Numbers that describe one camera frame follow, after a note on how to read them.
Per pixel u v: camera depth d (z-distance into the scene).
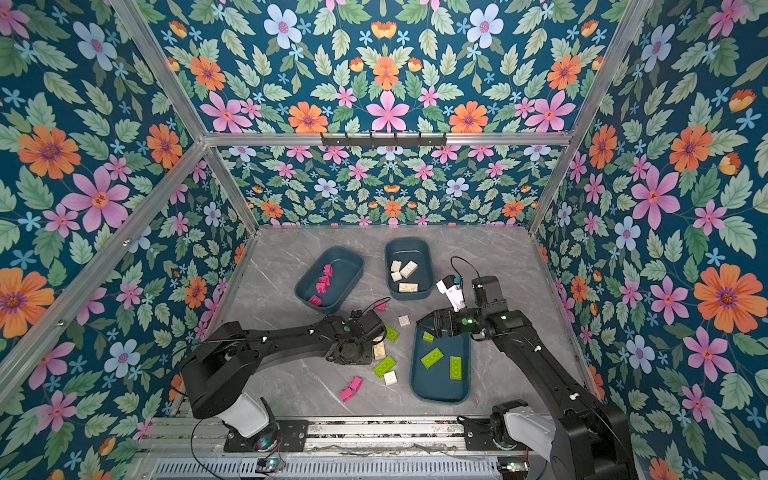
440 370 0.84
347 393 0.78
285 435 0.73
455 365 0.84
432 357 0.86
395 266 1.05
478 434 0.74
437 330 0.68
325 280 1.02
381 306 1.02
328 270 1.04
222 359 0.51
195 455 0.69
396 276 1.04
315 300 0.96
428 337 0.88
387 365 0.86
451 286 0.72
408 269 1.04
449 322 0.69
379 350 0.86
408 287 1.01
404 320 0.93
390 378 0.82
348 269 1.06
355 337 0.64
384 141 0.92
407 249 1.11
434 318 0.69
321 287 0.99
